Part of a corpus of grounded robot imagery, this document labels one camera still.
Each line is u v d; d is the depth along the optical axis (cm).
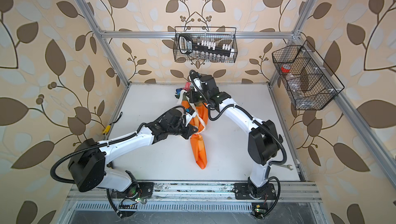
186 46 87
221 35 91
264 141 47
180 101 90
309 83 83
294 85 74
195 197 74
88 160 47
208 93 65
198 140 85
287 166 81
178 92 108
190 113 73
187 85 115
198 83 83
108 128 99
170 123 64
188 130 71
